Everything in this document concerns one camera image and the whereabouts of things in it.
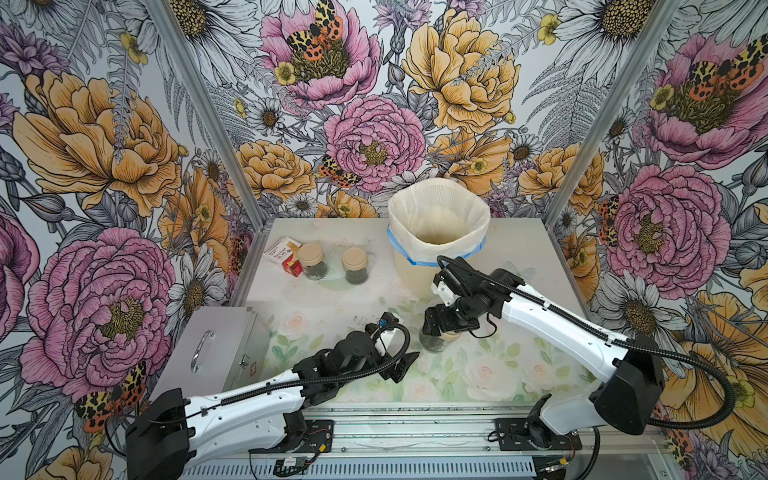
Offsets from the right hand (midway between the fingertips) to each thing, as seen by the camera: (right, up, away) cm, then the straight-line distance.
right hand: (441, 335), depth 76 cm
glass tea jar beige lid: (-38, +19, +21) cm, 47 cm away
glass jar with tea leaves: (-1, -2, +1) cm, 3 cm away
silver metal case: (-54, -2, -3) cm, 54 cm away
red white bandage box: (-50, +21, +32) cm, 63 cm away
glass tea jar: (-24, +18, +20) cm, 36 cm away
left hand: (-10, -3, +1) cm, 11 cm away
